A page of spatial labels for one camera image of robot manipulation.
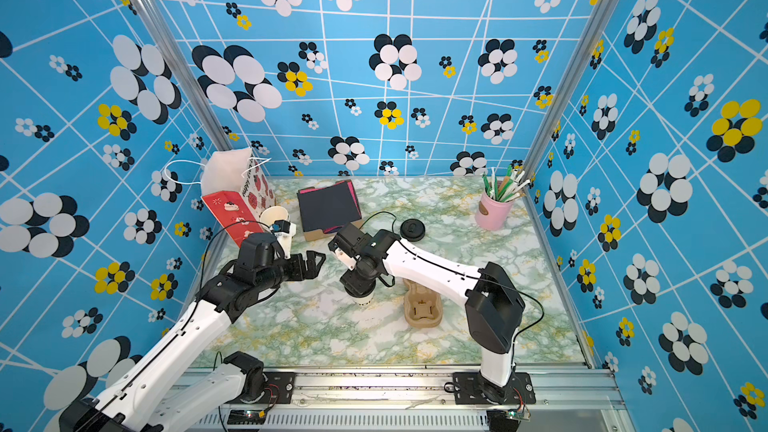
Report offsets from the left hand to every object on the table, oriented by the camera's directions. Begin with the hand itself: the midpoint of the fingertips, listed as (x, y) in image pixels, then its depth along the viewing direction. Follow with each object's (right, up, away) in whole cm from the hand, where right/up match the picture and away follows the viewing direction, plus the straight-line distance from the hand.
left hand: (315, 254), depth 78 cm
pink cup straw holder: (+54, +10, +20) cm, 58 cm away
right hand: (+12, -8, +4) cm, 15 cm away
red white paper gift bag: (-23, +17, +4) cm, 29 cm away
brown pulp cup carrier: (+29, -16, +6) cm, 33 cm away
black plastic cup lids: (+27, +4, +26) cm, 38 cm away
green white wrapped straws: (+56, +19, +13) cm, 60 cm away
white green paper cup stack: (-18, +10, +16) cm, 26 cm away
